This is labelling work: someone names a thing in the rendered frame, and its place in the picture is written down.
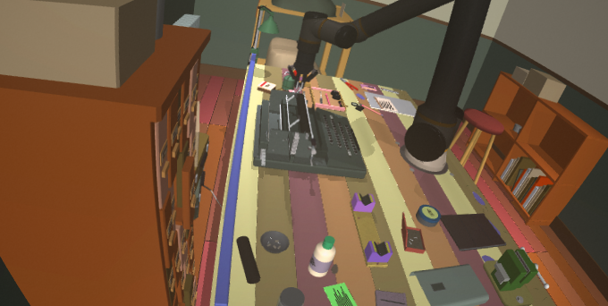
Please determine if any orange bookshelf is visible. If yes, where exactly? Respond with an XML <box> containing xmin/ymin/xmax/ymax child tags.
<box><xmin>482</xmin><ymin>71</ymin><xmax>608</xmax><ymax>227</ymax></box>

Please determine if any dark round tin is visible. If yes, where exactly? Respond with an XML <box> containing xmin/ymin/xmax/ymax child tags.
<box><xmin>278</xmin><ymin>286</ymin><xmax>306</xmax><ymax>306</ymax></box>

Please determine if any black flat pad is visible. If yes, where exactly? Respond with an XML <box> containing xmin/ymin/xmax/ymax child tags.
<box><xmin>439</xmin><ymin>213</ymin><xmax>508</xmax><ymax>252</ymax></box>

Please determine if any green book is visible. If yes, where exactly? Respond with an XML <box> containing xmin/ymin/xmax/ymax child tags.
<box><xmin>504</xmin><ymin>156</ymin><xmax>538</xmax><ymax>192</ymax></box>

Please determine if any black rubber platen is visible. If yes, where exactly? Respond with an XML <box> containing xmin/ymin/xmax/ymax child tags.
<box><xmin>235</xmin><ymin>235</ymin><xmax>262</xmax><ymax>285</ymax></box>

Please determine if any green printed card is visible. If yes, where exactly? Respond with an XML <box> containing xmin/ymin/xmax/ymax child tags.
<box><xmin>323</xmin><ymin>282</ymin><xmax>359</xmax><ymax>306</ymax></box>

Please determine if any wooden side table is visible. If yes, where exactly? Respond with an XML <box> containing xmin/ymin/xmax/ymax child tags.
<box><xmin>249</xmin><ymin>0</ymin><xmax>354</xmax><ymax>79</ymax></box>

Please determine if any pale blue paper stack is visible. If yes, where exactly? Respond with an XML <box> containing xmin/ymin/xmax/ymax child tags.
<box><xmin>173</xmin><ymin>13</ymin><xmax>201</xmax><ymax>29</ymax></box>

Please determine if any tan cardboard box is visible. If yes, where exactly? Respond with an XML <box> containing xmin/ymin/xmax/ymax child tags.
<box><xmin>523</xmin><ymin>68</ymin><xmax>568</xmax><ymax>104</ymax></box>

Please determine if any purple flat box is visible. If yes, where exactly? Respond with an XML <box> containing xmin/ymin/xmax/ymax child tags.
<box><xmin>374</xmin><ymin>289</ymin><xmax>409</xmax><ymax>306</ymax></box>

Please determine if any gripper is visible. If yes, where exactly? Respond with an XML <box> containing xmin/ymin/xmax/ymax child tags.
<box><xmin>287</xmin><ymin>61</ymin><xmax>319</xmax><ymax>85</ymax></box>

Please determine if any pink parts tray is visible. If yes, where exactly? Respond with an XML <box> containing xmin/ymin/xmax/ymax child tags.
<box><xmin>309</xmin><ymin>85</ymin><xmax>347</xmax><ymax>113</ymax></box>

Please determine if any beige round base plate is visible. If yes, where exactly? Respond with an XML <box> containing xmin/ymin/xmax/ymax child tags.
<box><xmin>400</xmin><ymin>144</ymin><xmax>449</xmax><ymax>174</ymax></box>

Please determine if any dark grey typewriter body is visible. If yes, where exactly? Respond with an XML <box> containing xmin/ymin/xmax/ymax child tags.
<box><xmin>252</xmin><ymin>89</ymin><xmax>368</xmax><ymax>180</ymax></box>

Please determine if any grey flat case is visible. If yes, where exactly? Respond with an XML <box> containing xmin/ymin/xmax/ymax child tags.
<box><xmin>410</xmin><ymin>264</ymin><xmax>491</xmax><ymax>306</ymax></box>

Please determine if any red seat wooden stool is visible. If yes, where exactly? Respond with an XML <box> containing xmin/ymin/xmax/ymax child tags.
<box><xmin>447</xmin><ymin>108</ymin><xmax>506</xmax><ymax>186</ymax></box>

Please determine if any orange book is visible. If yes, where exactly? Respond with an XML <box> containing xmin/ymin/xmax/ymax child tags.
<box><xmin>519</xmin><ymin>175</ymin><xmax>555</xmax><ymax>214</ymax></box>

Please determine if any blue round tin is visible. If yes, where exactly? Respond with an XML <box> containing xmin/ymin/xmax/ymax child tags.
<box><xmin>416</xmin><ymin>204</ymin><xmax>442</xmax><ymax>227</ymax></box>

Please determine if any purple tape dispenser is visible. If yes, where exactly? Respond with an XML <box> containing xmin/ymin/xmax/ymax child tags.
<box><xmin>364</xmin><ymin>240</ymin><xmax>394</xmax><ymax>266</ymax></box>
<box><xmin>350</xmin><ymin>191</ymin><xmax>376</xmax><ymax>214</ymax></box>

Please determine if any green desk lamp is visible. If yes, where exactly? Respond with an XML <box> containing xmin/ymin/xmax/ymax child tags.
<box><xmin>257</xmin><ymin>5</ymin><xmax>281</xmax><ymax>38</ymax></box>

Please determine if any dark grey bin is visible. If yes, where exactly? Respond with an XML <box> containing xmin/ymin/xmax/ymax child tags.
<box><xmin>128</xmin><ymin>0</ymin><xmax>168</xmax><ymax>40</ymax></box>

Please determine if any grey slotted plate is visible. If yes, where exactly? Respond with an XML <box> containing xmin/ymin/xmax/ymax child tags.
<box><xmin>364</xmin><ymin>90</ymin><xmax>418</xmax><ymax>118</ymax></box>

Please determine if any white bottle green cap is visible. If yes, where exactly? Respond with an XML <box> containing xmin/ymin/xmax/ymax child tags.
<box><xmin>308</xmin><ymin>235</ymin><xmax>337</xmax><ymax>278</ymax></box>

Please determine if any red open box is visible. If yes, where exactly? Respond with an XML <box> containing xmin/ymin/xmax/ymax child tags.
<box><xmin>401</xmin><ymin>212</ymin><xmax>426</xmax><ymax>254</ymax></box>

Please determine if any orange drawer cabinet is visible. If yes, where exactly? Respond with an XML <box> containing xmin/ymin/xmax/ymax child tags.
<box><xmin>0</xmin><ymin>23</ymin><xmax>213</xmax><ymax>306</ymax></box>

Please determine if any beige cardboard box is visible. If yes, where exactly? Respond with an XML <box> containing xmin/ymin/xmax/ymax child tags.
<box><xmin>0</xmin><ymin>0</ymin><xmax>159</xmax><ymax>89</ymax></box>

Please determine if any green small machine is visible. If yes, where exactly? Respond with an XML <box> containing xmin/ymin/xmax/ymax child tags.
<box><xmin>490</xmin><ymin>248</ymin><xmax>540</xmax><ymax>293</ymax></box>

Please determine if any grey cardboard box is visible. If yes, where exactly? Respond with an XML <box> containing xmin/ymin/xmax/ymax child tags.
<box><xmin>511</xmin><ymin>65</ymin><xmax>529</xmax><ymax>86</ymax></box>

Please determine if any black round dish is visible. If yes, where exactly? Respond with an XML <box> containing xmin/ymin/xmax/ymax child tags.
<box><xmin>259</xmin><ymin>230</ymin><xmax>291</xmax><ymax>255</ymax></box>

